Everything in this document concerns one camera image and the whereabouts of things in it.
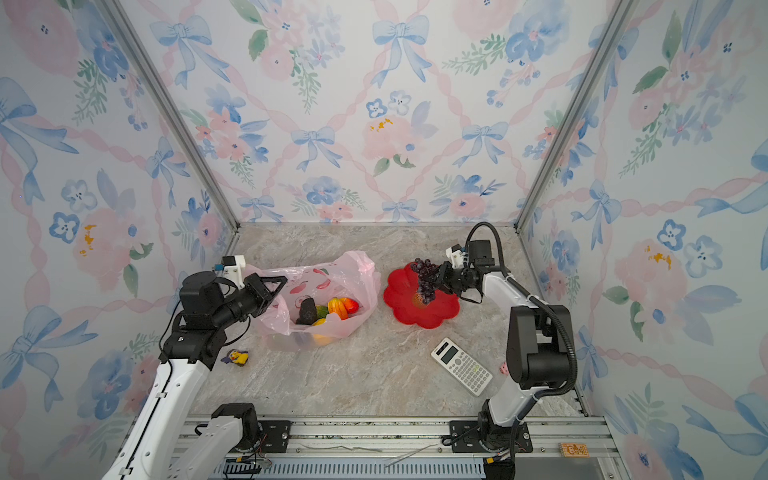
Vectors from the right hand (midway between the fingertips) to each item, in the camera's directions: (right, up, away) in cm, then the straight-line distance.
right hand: (428, 277), depth 91 cm
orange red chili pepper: (-28, -9, -3) cm, 30 cm away
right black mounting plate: (+6, -37, -19) cm, 43 cm away
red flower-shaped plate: (-7, -6, +9) cm, 14 cm away
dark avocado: (-35, -10, -5) cm, 37 cm away
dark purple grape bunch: (-1, +2, -1) cm, 2 cm away
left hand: (-36, +2, -20) cm, 41 cm away
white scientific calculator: (+9, -25, -7) cm, 27 cm away
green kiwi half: (-32, -10, 0) cm, 34 cm away
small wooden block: (+32, -40, -19) cm, 55 cm away
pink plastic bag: (-34, -8, +1) cm, 35 cm away
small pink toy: (+8, -13, -39) cm, 42 cm away
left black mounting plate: (-40, -38, -17) cm, 58 cm away
